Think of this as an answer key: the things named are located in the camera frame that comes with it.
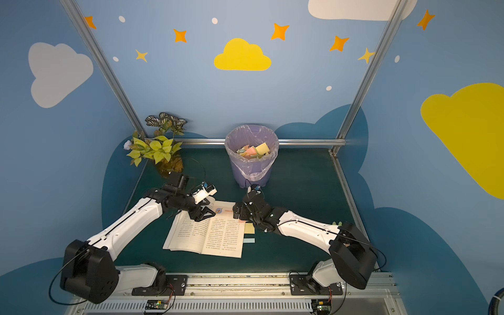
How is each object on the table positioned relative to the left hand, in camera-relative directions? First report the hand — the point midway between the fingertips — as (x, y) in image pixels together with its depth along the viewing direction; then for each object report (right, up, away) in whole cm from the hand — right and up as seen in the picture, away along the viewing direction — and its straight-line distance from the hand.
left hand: (209, 204), depth 83 cm
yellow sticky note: (+17, -12, +5) cm, 22 cm away
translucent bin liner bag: (+13, +32, +15) cm, 38 cm away
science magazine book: (+4, -15, +5) cm, 16 cm away
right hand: (+14, -2, +1) cm, 14 cm away
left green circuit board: (-17, -35, -11) cm, 41 cm away
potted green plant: (-23, +25, +6) cm, 35 cm away
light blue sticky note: (+18, -17, +3) cm, 25 cm away
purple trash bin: (+13, +9, +8) cm, 18 cm away
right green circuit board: (+45, -36, -11) cm, 58 cm away
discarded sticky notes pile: (+17, +24, +18) cm, 34 cm away
